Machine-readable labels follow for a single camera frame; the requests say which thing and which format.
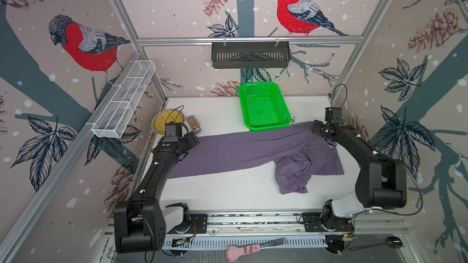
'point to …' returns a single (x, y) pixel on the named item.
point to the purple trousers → (296, 153)
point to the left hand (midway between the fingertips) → (194, 136)
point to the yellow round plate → (166, 116)
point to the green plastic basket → (264, 106)
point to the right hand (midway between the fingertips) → (321, 126)
